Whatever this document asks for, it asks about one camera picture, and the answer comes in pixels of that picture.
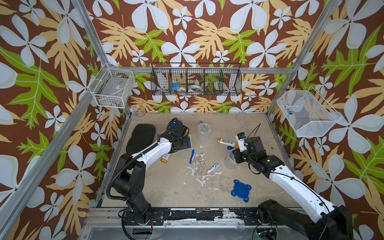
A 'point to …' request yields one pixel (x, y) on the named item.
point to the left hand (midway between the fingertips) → (184, 142)
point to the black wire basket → (194, 79)
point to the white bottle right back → (223, 141)
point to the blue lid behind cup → (230, 147)
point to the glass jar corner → (139, 110)
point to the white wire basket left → (112, 87)
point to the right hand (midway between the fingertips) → (233, 149)
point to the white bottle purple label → (165, 158)
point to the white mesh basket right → (307, 113)
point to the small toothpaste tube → (216, 166)
